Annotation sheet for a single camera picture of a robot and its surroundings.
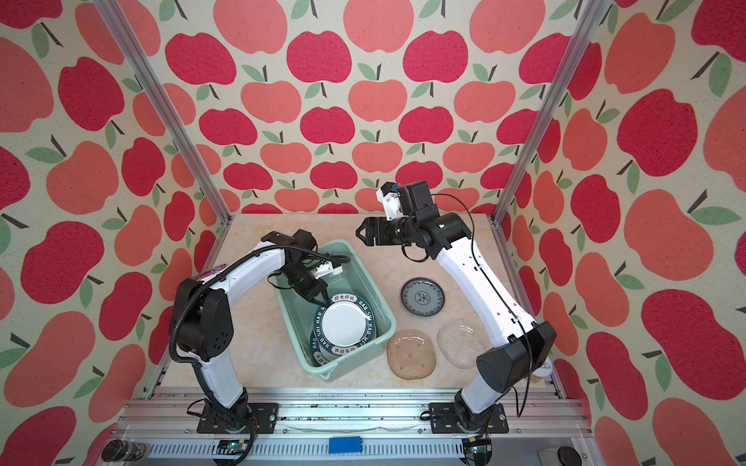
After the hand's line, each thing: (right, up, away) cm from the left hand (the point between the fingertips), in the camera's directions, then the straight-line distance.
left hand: (328, 307), depth 83 cm
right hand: (+13, +20, -10) cm, 26 cm away
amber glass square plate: (+25, -14, +2) cm, 29 cm away
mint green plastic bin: (+10, +9, +3) cm, 13 cm away
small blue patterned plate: (+30, 0, +15) cm, 34 cm away
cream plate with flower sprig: (+12, -5, 0) cm, 12 cm away
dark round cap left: (-42, -27, -21) cm, 54 cm away
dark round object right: (+55, -27, -22) cm, 65 cm away
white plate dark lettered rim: (-2, -14, -1) cm, 14 cm away
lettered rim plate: (+5, -6, +1) cm, 8 cm away
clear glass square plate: (+41, -12, +5) cm, 43 cm away
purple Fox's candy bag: (-43, +9, +18) cm, 48 cm away
